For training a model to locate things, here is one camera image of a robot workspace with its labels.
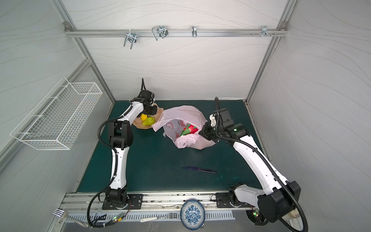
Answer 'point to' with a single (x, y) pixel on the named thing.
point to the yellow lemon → (143, 117)
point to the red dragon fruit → (189, 129)
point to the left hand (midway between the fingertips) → (156, 109)
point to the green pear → (149, 121)
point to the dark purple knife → (200, 169)
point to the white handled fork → (169, 215)
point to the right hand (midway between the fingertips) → (200, 128)
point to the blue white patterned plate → (192, 214)
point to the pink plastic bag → (173, 120)
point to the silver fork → (64, 214)
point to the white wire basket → (57, 121)
